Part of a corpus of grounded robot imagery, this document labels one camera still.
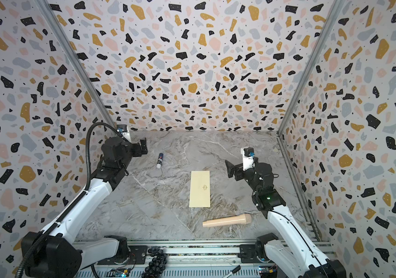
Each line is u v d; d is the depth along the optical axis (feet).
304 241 1.47
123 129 2.15
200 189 3.11
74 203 1.49
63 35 2.53
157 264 2.23
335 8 2.35
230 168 2.20
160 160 3.45
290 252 1.84
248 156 2.10
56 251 1.24
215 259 2.40
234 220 2.70
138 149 2.35
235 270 2.31
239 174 2.25
